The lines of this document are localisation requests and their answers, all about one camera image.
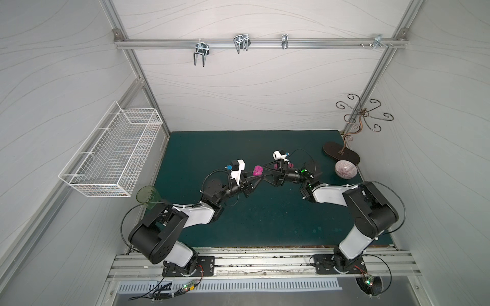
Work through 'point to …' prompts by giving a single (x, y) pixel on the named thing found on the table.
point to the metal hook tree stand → (353, 124)
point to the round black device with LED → (371, 285)
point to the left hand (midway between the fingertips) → (262, 176)
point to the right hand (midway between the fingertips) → (261, 173)
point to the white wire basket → (110, 161)
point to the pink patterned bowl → (346, 169)
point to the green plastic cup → (149, 196)
